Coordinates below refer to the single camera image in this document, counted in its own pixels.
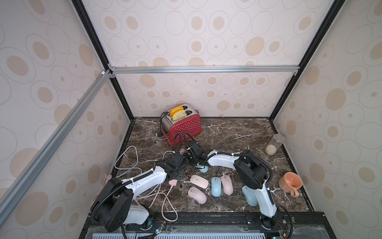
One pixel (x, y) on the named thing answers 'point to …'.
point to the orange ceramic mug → (291, 182)
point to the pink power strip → (173, 182)
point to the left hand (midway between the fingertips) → (182, 172)
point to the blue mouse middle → (216, 186)
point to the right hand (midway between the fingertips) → (180, 164)
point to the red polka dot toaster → (180, 119)
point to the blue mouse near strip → (204, 170)
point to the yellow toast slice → (176, 109)
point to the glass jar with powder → (274, 144)
